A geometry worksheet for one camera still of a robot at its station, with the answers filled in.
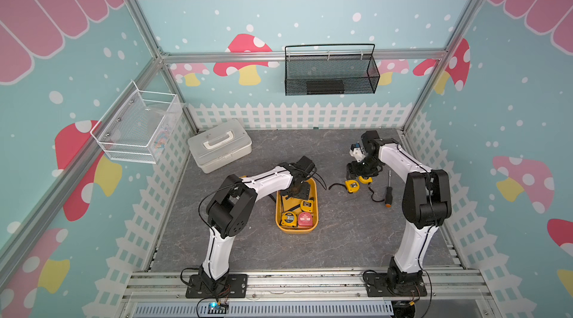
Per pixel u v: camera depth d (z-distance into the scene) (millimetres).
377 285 740
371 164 808
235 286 743
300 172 709
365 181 995
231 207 516
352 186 967
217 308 727
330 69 941
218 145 979
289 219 857
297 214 886
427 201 515
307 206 906
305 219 872
